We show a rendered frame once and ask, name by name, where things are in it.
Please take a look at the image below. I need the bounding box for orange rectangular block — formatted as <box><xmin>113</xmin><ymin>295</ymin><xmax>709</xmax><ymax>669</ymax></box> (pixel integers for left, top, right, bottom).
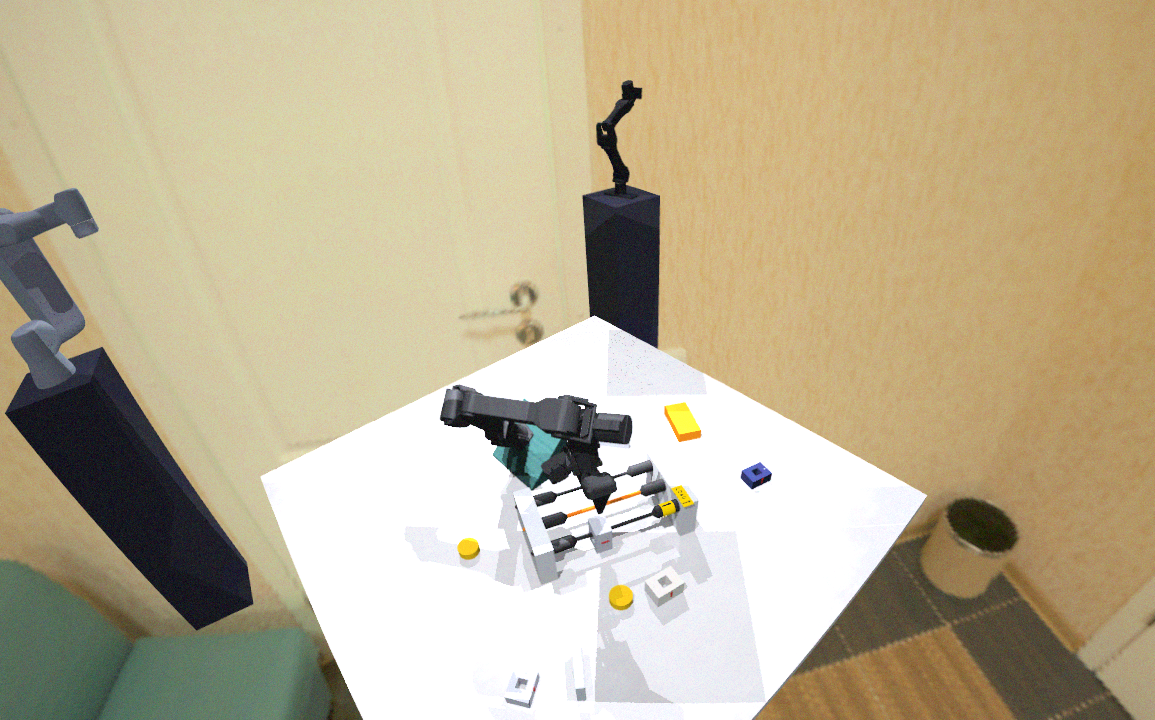
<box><xmin>664</xmin><ymin>402</ymin><xmax>701</xmax><ymax>441</ymax></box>

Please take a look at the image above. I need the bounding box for yellow disc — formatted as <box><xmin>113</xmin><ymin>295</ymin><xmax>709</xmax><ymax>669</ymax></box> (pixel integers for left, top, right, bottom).
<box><xmin>457</xmin><ymin>537</ymin><xmax>480</xmax><ymax>561</ymax></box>
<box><xmin>609</xmin><ymin>585</ymin><xmax>633</xmax><ymax>610</ymax></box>

